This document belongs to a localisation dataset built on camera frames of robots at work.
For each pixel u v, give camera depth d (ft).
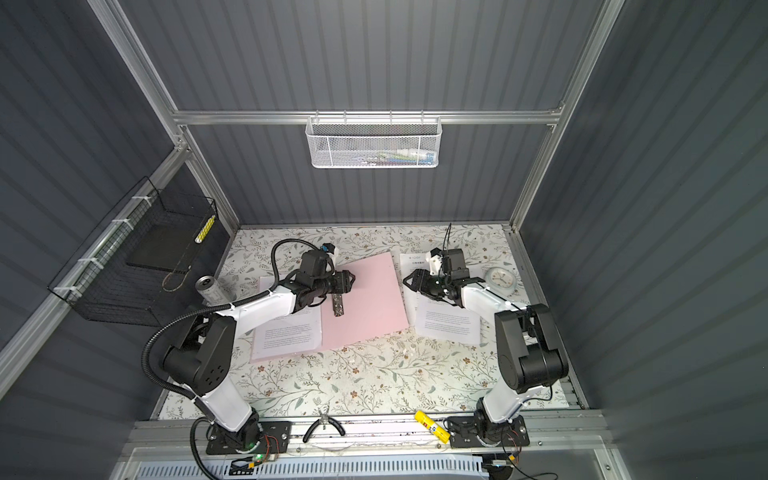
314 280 2.41
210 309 1.64
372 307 3.12
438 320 3.08
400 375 2.74
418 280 2.71
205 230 2.68
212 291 2.84
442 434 2.37
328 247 2.77
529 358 1.52
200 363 1.53
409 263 3.58
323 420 2.51
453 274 2.42
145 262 2.39
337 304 3.18
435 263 2.84
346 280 2.78
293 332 3.00
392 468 2.53
